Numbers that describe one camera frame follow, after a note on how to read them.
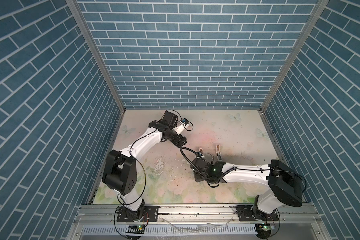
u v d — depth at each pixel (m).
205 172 0.63
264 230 0.72
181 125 0.79
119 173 0.46
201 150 0.91
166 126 0.67
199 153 0.77
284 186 0.44
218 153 0.94
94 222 0.72
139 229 0.72
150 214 0.74
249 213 0.74
